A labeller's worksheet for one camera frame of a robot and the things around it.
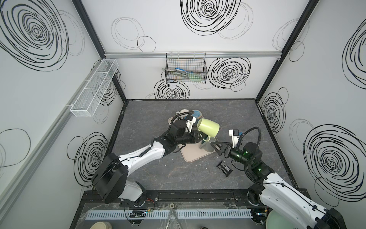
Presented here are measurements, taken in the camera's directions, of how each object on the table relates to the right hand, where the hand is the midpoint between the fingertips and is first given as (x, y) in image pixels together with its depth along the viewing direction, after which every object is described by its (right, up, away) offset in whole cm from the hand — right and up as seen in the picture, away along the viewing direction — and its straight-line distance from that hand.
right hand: (212, 146), depth 72 cm
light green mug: (-1, +10, +2) cm, 10 cm away
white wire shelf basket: (-63, +28, +4) cm, 69 cm away
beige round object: (-51, -32, -10) cm, 61 cm away
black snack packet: (+10, -16, +11) cm, 22 cm away
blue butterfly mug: (-5, +16, +25) cm, 30 cm away
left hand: (-2, +5, +3) cm, 6 cm away
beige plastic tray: (-9, -7, +17) cm, 21 cm away
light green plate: (+29, -33, -6) cm, 44 cm away
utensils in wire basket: (-11, +40, +13) cm, 44 cm away
